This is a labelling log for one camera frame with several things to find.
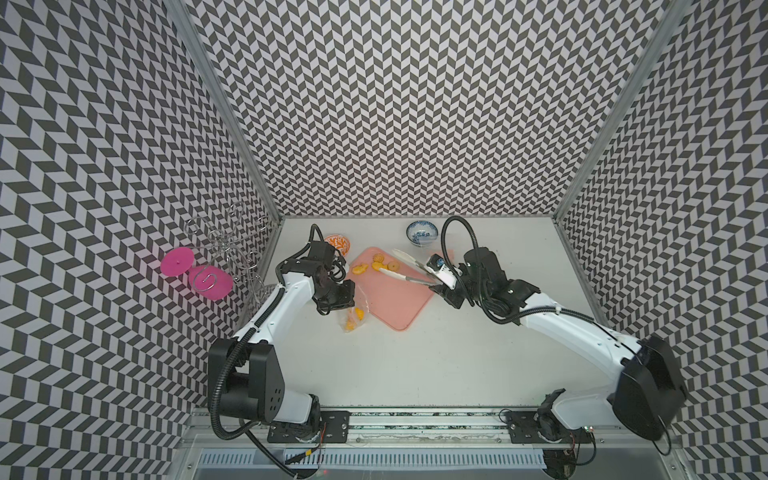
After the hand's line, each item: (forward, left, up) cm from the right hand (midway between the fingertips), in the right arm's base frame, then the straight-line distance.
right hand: (437, 283), depth 81 cm
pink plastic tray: (+2, +13, -13) cm, 18 cm away
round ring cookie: (+16, +13, -14) cm, 25 cm away
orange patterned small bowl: (+26, +33, -13) cm, 44 cm away
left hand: (-4, +24, -5) cm, 25 cm away
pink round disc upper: (-4, +61, +17) cm, 63 cm away
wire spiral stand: (+20, +64, -1) cm, 67 cm away
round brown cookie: (+20, +18, -14) cm, 30 cm away
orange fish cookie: (+15, +25, -14) cm, 32 cm away
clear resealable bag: (-6, +24, -9) cm, 27 cm away
